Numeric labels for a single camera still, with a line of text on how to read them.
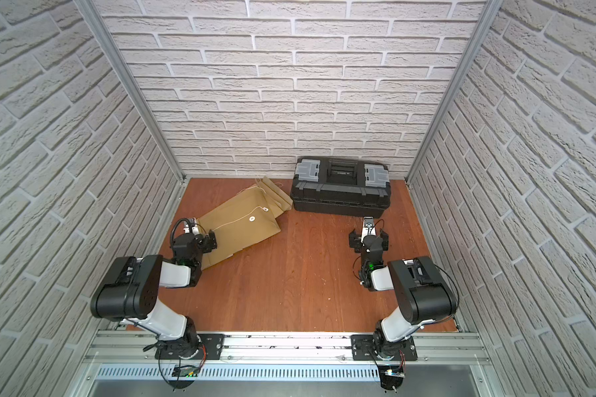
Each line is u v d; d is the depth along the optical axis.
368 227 0.79
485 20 0.71
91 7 0.69
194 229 0.83
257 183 1.12
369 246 0.71
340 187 0.94
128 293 0.45
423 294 0.46
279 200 1.02
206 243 0.78
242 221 1.00
